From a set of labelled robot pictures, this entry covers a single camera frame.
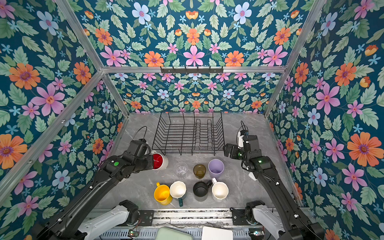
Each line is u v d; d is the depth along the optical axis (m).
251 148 0.57
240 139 0.70
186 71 0.92
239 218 0.73
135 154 0.55
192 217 0.75
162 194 0.80
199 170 0.88
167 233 0.68
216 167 0.84
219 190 0.81
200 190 0.82
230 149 0.69
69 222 0.39
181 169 0.87
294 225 0.39
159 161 0.73
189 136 1.04
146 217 0.74
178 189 0.80
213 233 0.66
